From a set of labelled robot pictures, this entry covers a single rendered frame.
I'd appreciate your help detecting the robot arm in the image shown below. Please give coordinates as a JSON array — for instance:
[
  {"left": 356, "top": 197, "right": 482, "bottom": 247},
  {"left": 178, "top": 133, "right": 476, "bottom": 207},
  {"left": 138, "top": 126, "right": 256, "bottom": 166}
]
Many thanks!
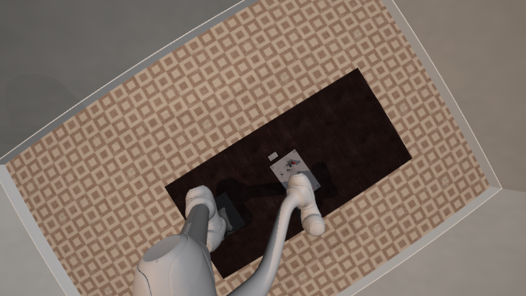
[{"left": 132, "top": 173, "right": 325, "bottom": 296}]

